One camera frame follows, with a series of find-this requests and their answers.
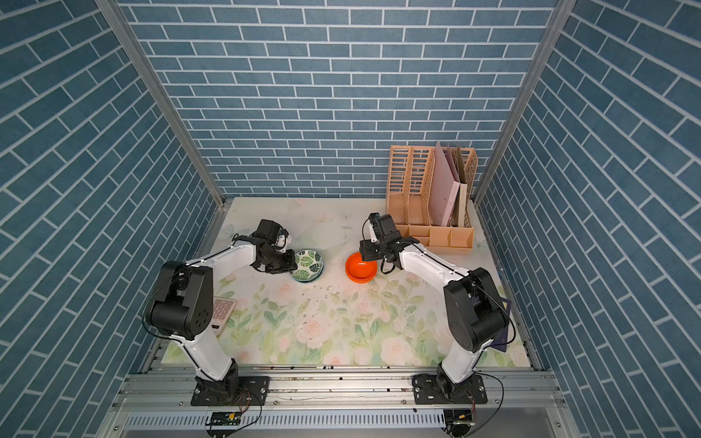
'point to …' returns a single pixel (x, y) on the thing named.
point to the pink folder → (444, 186)
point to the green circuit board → (226, 418)
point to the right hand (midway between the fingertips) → (369, 248)
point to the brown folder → (460, 213)
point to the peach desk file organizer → (409, 180)
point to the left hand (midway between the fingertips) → (302, 266)
